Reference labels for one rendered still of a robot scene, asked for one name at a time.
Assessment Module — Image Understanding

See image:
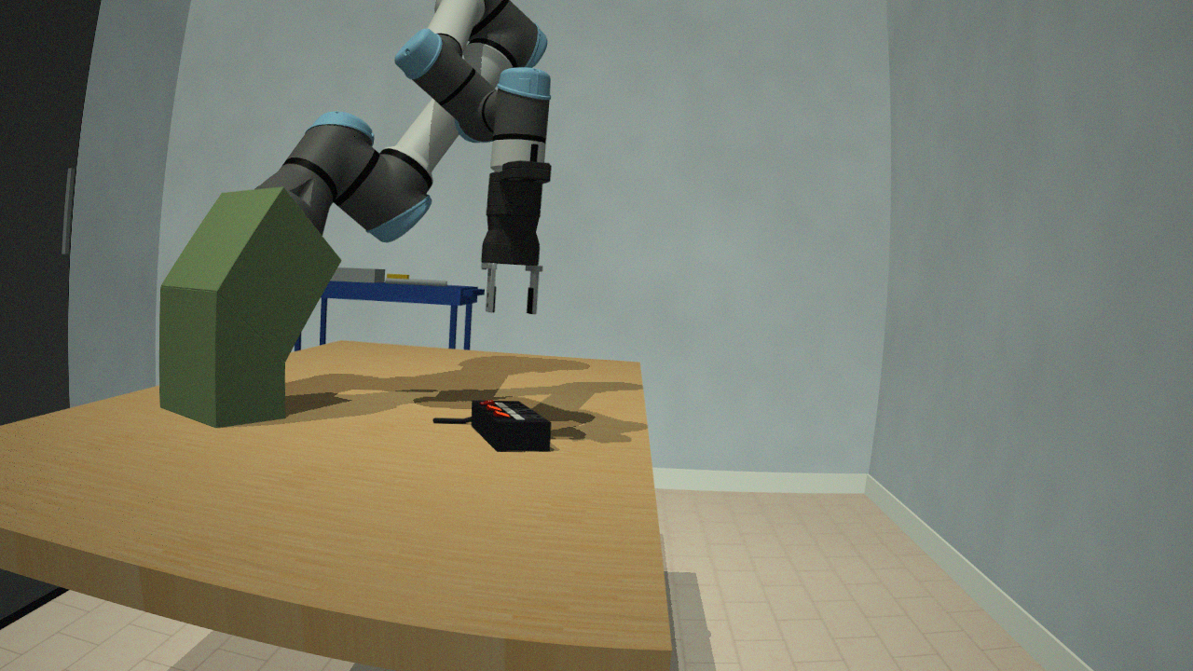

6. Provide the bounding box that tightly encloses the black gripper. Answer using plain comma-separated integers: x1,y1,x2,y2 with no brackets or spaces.
481,138,552,314

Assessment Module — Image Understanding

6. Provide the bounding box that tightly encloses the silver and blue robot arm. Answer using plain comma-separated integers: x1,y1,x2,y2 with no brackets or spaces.
255,0,551,242

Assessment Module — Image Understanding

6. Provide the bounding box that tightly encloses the black power strip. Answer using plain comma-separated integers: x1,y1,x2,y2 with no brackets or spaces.
432,400,551,453

